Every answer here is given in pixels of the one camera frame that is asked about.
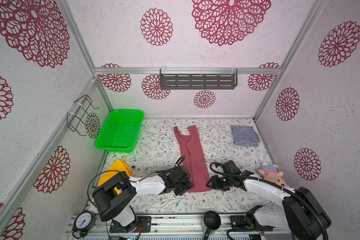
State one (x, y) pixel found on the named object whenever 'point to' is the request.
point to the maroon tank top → (194, 159)
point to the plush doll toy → (270, 172)
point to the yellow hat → (117, 168)
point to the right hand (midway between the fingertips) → (209, 184)
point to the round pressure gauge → (83, 221)
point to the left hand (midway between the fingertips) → (192, 189)
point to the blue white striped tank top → (245, 135)
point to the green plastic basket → (120, 131)
